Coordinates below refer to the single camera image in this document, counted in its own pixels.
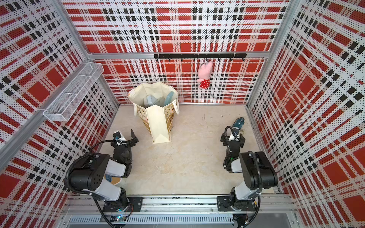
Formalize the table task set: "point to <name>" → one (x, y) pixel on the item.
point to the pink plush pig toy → (204, 72)
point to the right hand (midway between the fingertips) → (234, 131)
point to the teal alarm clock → (239, 122)
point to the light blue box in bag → (150, 100)
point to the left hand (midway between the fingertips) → (127, 132)
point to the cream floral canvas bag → (158, 121)
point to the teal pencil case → (168, 98)
